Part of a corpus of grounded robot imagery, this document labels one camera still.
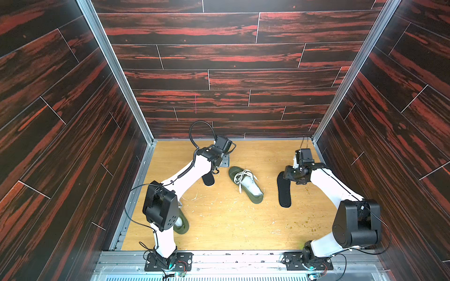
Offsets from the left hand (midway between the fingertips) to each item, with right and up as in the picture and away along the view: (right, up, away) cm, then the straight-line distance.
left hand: (222, 159), depth 89 cm
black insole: (-8, -12, +11) cm, 18 cm away
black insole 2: (+35, -16, +8) cm, 39 cm away
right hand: (+37, -8, +2) cm, 38 cm away
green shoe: (+13, -12, +6) cm, 19 cm away
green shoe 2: (-19, -31, -9) cm, 37 cm away
